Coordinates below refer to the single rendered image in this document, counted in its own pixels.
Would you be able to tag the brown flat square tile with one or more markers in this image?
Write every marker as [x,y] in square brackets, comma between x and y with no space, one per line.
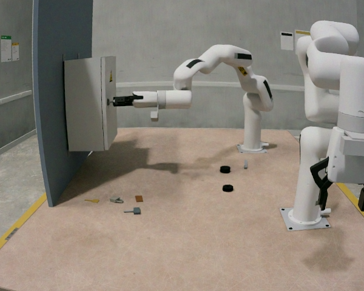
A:
[139,198]

